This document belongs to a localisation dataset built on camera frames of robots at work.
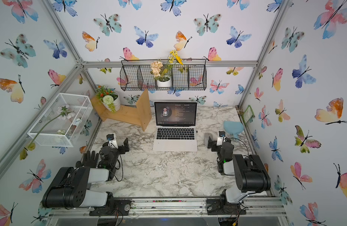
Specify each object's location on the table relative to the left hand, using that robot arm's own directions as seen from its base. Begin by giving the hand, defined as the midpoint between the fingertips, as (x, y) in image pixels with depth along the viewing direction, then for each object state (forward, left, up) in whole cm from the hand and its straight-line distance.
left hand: (121, 137), depth 90 cm
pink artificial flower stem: (+2, +22, +23) cm, 31 cm away
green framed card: (+23, -91, -7) cm, 94 cm away
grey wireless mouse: (+6, -57, -10) cm, 58 cm away
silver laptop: (+16, -35, -7) cm, 39 cm away
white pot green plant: (+23, +9, +12) cm, 27 cm away
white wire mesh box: (-4, +23, +20) cm, 31 cm away
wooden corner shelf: (+23, -9, -4) cm, 25 cm away
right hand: (+1, -62, -1) cm, 62 cm away
